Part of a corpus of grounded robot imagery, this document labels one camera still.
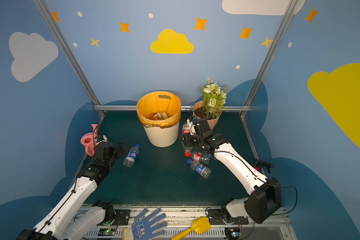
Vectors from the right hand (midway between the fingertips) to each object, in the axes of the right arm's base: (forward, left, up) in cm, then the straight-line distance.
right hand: (186, 136), depth 80 cm
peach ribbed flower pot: (+32, -8, -11) cm, 34 cm away
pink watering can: (+1, +60, -10) cm, 61 cm away
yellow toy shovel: (-38, -9, -21) cm, 44 cm away
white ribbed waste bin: (+5, +15, -9) cm, 18 cm away
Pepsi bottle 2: (-10, -8, -17) cm, 22 cm away
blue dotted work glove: (-40, +17, -21) cm, 48 cm away
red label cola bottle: (0, 0, +6) cm, 6 cm away
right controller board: (-40, -24, -23) cm, 53 cm away
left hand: (-6, +37, -4) cm, 37 cm away
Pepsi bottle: (-5, +34, -16) cm, 38 cm away
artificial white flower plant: (+25, -16, +5) cm, 30 cm away
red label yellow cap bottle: (-4, -11, -18) cm, 21 cm away
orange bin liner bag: (+28, +22, 0) cm, 35 cm away
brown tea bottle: (+20, +21, -6) cm, 30 cm away
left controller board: (-43, +37, -22) cm, 61 cm away
